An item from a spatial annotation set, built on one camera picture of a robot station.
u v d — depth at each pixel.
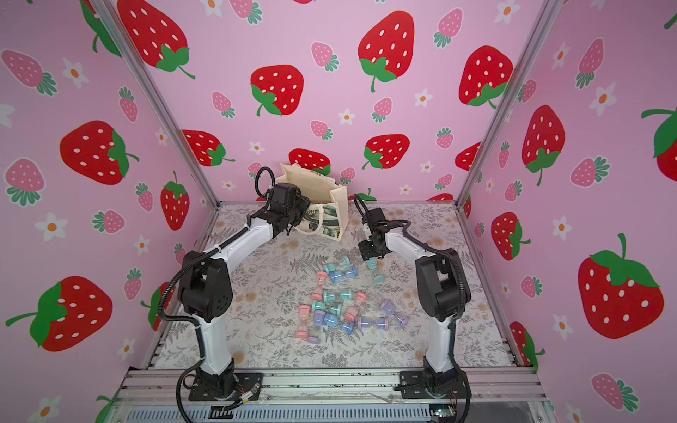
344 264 0.98
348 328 0.82
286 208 0.73
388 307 0.88
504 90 0.86
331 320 0.84
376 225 0.78
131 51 0.75
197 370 0.64
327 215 0.94
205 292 0.52
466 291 0.53
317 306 0.87
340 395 0.73
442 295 0.52
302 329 0.83
